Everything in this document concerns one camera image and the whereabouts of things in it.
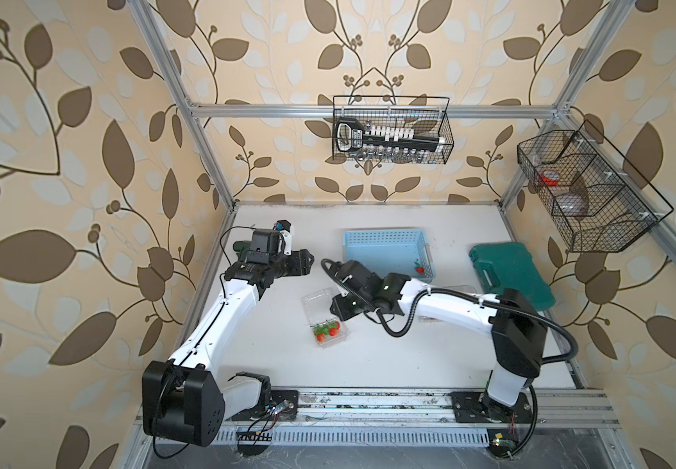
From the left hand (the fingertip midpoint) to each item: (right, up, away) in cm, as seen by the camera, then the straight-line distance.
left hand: (298, 254), depth 82 cm
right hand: (+10, -15, -1) cm, 18 cm away
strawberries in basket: (+39, -6, +19) cm, 44 cm away
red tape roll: (+71, +22, -1) cm, 74 cm away
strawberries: (+9, -22, +4) cm, 24 cm away
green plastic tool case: (+68, -5, +14) cm, 70 cm away
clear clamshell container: (+53, -12, +14) cm, 56 cm away
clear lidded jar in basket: (+74, +14, -5) cm, 76 cm away
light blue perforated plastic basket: (+30, -1, +23) cm, 38 cm away
